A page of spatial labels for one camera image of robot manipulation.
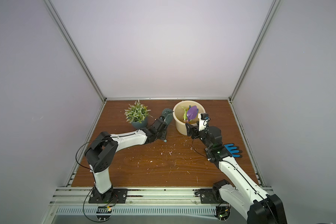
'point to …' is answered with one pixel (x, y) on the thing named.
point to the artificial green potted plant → (137, 115)
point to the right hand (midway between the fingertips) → (193, 119)
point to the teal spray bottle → (167, 114)
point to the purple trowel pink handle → (192, 113)
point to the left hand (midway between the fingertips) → (165, 131)
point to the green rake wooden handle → (185, 117)
